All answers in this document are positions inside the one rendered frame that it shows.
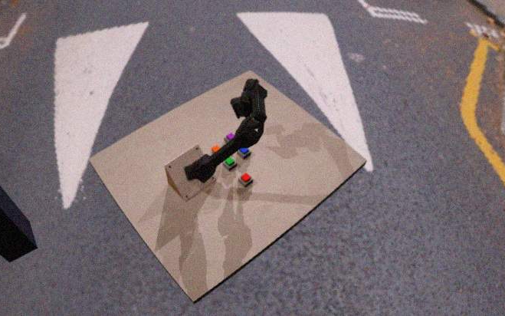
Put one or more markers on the red button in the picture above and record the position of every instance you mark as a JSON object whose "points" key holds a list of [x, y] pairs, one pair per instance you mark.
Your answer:
{"points": [[245, 180]]}

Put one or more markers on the green button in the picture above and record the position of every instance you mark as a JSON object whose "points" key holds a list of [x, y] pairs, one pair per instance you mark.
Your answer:
{"points": [[229, 164]]}

